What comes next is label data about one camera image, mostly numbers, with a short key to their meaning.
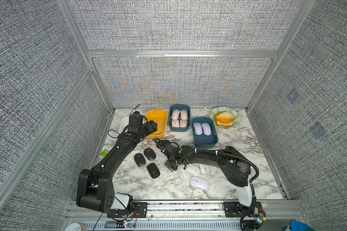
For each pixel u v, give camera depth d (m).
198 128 1.05
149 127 0.75
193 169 0.86
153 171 0.84
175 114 1.13
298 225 0.61
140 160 0.89
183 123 1.06
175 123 1.06
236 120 1.07
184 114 1.13
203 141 1.03
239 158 0.48
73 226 0.65
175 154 0.68
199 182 0.81
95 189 0.42
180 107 1.19
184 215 0.73
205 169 0.86
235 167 0.50
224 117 1.05
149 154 0.92
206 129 1.03
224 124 1.06
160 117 1.12
